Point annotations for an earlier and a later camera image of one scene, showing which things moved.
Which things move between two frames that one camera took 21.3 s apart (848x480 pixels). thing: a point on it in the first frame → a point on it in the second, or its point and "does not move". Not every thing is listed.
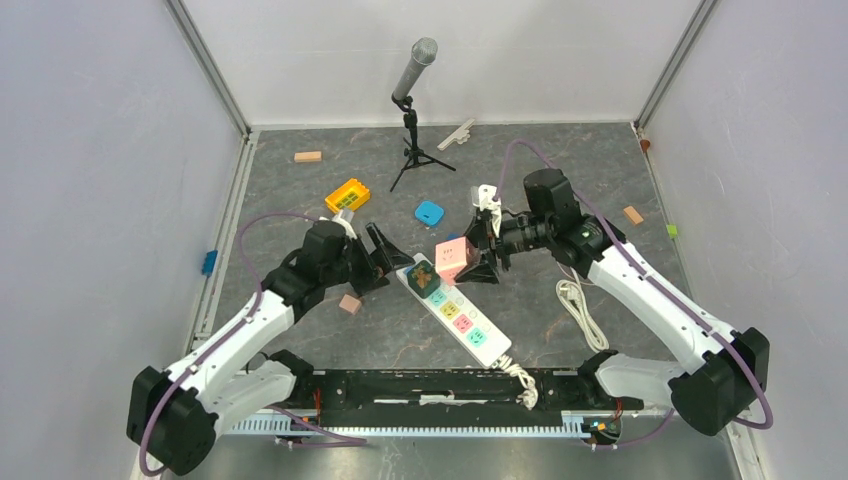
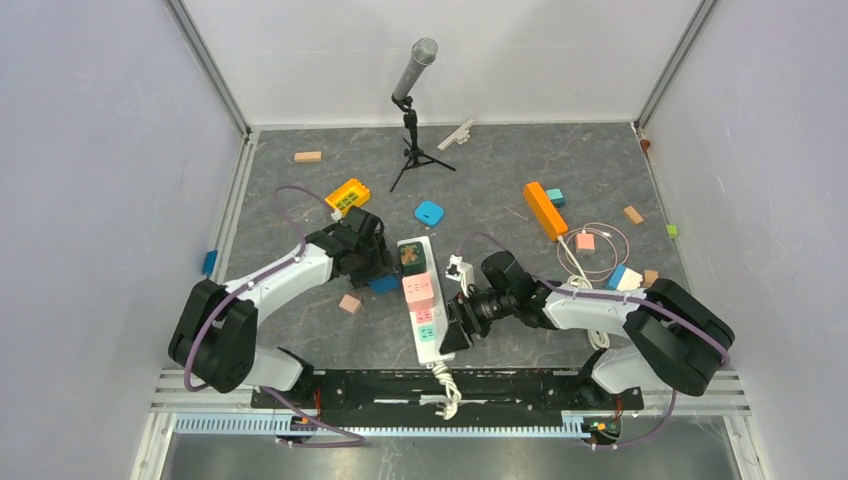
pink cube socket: (453, 258) → (418, 292)
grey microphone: (423, 54) does not move
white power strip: (463, 317) → (427, 318)
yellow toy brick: (348, 197) does not move
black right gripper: (485, 271) → (455, 339)
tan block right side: (633, 215) does not move
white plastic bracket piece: (458, 137) does not move
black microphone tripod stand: (416, 155) does not move
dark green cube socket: (423, 278) → (412, 259)
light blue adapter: (429, 212) does not move
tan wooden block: (307, 156) does not move
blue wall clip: (209, 262) does not move
